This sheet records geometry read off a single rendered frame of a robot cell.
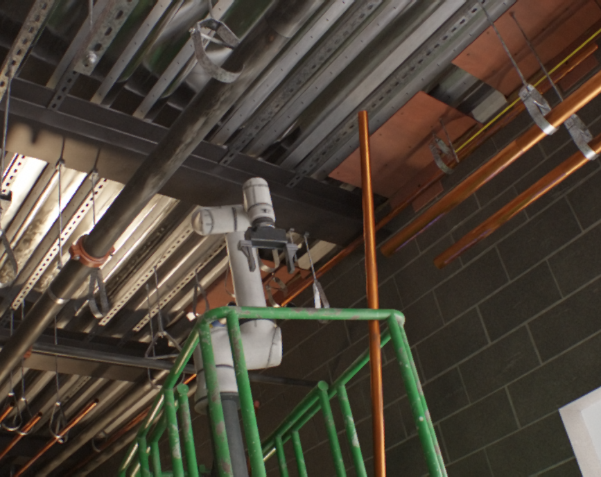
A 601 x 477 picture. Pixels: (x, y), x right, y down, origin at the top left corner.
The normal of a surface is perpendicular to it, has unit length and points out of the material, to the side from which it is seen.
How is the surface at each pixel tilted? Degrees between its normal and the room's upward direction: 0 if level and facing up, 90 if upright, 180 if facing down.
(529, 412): 90
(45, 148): 180
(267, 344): 105
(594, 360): 90
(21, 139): 180
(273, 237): 90
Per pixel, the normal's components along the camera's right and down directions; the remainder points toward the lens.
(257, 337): 0.11, -0.55
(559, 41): 0.19, 0.81
